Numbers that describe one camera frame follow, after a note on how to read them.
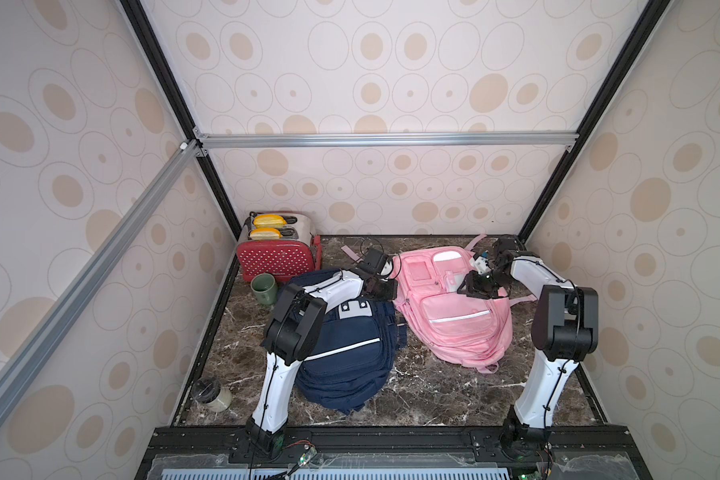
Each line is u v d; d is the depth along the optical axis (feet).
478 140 5.45
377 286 2.79
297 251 3.11
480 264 3.03
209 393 2.39
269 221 3.19
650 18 2.24
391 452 2.40
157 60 2.43
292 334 1.82
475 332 2.92
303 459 2.34
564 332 1.76
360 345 2.86
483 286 2.87
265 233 3.09
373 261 2.62
